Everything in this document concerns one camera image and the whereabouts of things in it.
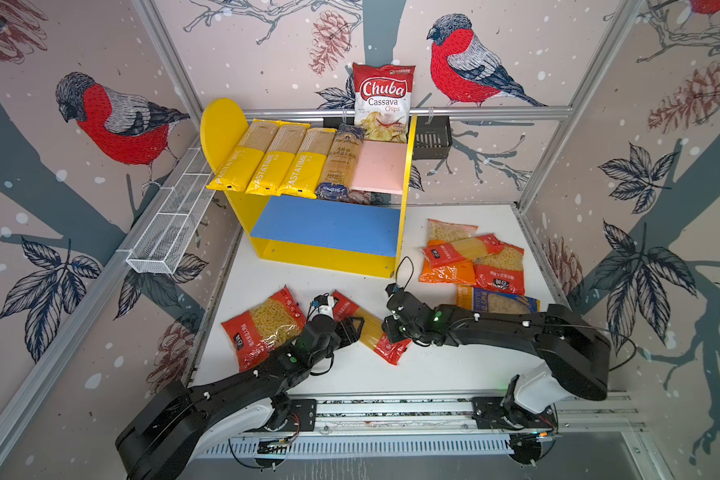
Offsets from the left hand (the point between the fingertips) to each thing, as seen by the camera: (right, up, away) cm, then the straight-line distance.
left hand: (360, 326), depth 81 cm
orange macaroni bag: (+34, +13, +17) cm, 40 cm away
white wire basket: (-48, +25, -8) cm, 55 cm away
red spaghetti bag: (+3, -3, +4) cm, 6 cm away
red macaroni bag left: (-25, -1, +5) cm, 26 cm away
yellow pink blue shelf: (0, +26, +16) cm, 30 cm away
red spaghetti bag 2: (+34, +20, +20) cm, 44 cm away
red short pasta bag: (+47, +13, +17) cm, 52 cm away
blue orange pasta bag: (+41, +5, +9) cm, 42 cm away
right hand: (+6, -3, +3) cm, 7 cm away
